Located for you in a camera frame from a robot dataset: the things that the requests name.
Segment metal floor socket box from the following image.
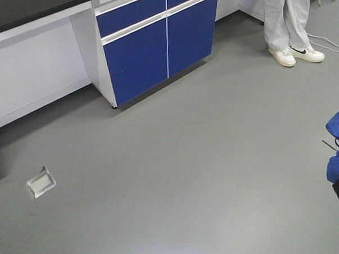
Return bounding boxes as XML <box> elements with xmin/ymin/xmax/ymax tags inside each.
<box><xmin>25</xmin><ymin>165</ymin><xmax>58</xmax><ymax>199</ymax></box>

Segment person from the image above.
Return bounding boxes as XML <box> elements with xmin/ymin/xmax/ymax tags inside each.
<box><xmin>262</xmin><ymin>0</ymin><xmax>326</xmax><ymax>69</ymax></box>

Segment dark-topped bench blue cabinets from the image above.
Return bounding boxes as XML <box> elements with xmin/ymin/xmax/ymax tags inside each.
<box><xmin>0</xmin><ymin>0</ymin><xmax>225</xmax><ymax>133</ymax></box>

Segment white floor cable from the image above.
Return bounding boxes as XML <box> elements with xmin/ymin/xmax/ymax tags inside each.
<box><xmin>305</xmin><ymin>31</ymin><xmax>339</xmax><ymax>55</ymax></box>

